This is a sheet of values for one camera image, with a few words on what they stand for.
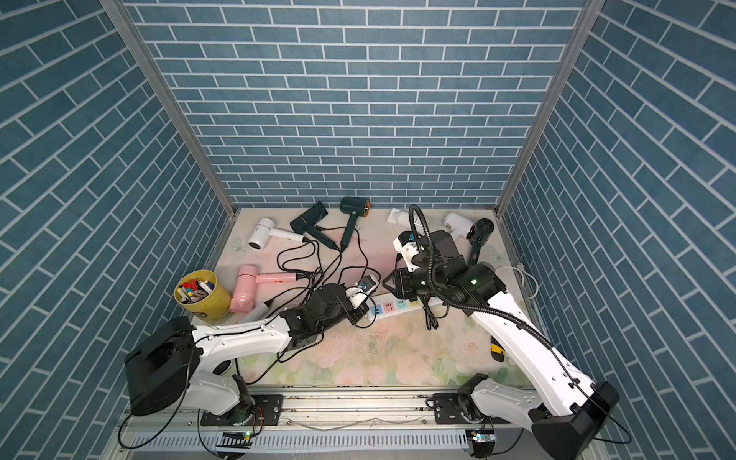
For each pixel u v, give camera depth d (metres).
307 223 1.10
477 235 1.02
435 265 0.51
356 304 0.70
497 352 0.83
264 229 1.08
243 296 0.90
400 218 1.12
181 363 0.41
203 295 0.85
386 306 0.91
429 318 0.89
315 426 0.72
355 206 1.18
